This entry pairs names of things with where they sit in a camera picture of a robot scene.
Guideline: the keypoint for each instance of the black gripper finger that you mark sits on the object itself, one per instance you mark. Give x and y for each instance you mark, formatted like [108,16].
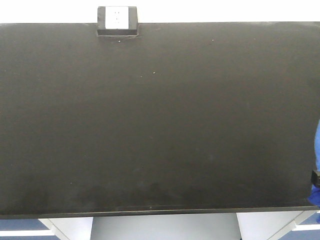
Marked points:
[316,178]

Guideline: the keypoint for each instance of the blue cloth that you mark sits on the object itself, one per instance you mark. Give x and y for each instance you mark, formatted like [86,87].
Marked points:
[317,197]

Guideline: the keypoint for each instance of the black bench socket box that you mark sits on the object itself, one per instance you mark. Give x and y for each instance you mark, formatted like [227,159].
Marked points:
[117,22]

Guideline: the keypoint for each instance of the bench with blue cabinet doors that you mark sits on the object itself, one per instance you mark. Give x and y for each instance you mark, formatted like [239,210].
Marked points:
[15,225]

